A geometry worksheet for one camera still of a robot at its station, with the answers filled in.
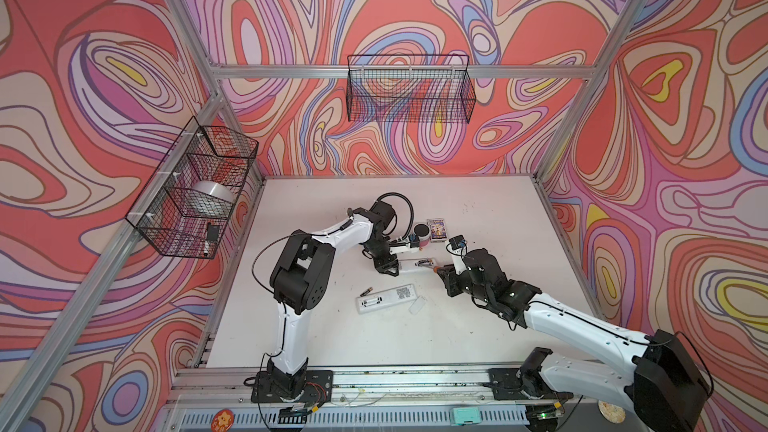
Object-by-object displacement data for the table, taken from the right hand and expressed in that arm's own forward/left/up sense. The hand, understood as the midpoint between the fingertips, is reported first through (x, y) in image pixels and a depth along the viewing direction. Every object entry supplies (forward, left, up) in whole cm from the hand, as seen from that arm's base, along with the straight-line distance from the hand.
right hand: (444, 275), depth 83 cm
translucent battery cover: (-5, +8, -9) cm, 13 cm away
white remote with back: (-3, +17, -7) cm, 19 cm away
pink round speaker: (+17, +4, -3) cm, 17 cm away
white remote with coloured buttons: (+8, +3, -7) cm, 11 cm away
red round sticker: (-31, +56, -8) cm, 64 cm away
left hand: (+8, +13, -7) cm, 17 cm away
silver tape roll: (+10, +58, +25) cm, 64 cm away
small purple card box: (+20, -2, -7) cm, 21 cm away
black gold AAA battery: (0, +22, -8) cm, 23 cm away
